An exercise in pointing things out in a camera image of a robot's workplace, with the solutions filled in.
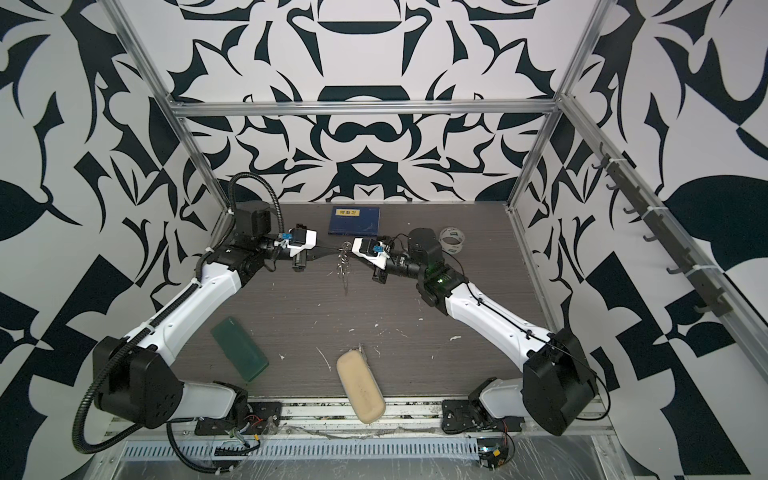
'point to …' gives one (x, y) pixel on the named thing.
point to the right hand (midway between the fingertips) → (354, 247)
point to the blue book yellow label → (355, 221)
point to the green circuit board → (492, 452)
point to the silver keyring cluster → (343, 268)
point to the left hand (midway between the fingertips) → (342, 240)
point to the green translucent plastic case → (245, 355)
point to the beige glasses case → (361, 386)
